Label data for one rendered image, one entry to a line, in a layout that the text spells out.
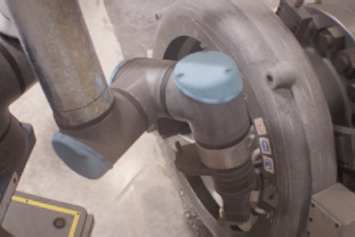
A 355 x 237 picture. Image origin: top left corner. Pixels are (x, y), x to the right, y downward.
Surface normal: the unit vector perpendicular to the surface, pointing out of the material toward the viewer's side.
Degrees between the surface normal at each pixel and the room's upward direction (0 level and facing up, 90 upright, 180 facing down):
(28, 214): 0
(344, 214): 22
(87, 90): 70
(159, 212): 0
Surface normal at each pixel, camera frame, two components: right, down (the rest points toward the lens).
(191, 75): -0.18, -0.79
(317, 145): 0.36, 0.08
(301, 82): 0.26, -0.26
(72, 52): 0.61, 0.38
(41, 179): 0.09, -0.64
